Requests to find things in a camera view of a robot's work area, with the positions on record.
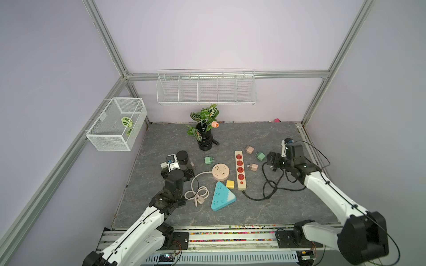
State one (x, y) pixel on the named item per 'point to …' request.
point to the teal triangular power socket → (222, 197)
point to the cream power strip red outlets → (241, 182)
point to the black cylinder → (182, 156)
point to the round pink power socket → (220, 172)
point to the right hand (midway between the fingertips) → (274, 156)
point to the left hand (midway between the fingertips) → (181, 164)
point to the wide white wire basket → (209, 87)
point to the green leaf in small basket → (126, 121)
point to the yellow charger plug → (230, 184)
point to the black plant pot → (206, 144)
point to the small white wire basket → (116, 128)
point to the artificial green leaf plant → (207, 117)
